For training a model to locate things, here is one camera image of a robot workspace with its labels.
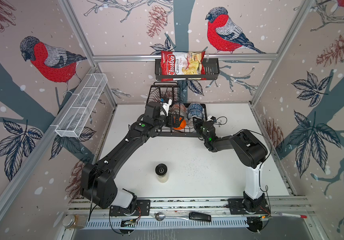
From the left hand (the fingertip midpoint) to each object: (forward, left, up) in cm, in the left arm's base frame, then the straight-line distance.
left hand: (177, 116), depth 77 cm
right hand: (+11, -9, -17) cm, 21 cm away
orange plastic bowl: (+11, -4, -23) cm, 26 cm away
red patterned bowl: (+10, -1, -4) cm, 11 cm away
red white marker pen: (-41, -57, -26) cm, 75 cm away
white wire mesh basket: (-7, +51, +2) cm, 52 cm away
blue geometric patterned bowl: (+29, -14, -22) cm, 39 cm away
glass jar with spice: (-43, +45, -20) cm, 65 cm away
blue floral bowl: (+22, -15, -23) cm, 35 cm away
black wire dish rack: (+31, +11, -10) cm, 34 cm away
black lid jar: (-23, +8, -17) cm, 30 cm away
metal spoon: (-41, +8, -25) cm, 49 cm away
